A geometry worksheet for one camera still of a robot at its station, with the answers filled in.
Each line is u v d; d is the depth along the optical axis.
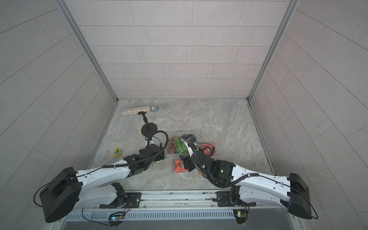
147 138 0.72
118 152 0.87
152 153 0.63
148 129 0.96
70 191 0.40
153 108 0.80
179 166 0.79
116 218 0.63
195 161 0.53
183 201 0.72
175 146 0.84
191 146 0.54
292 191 0.41
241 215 0.68
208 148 0.59
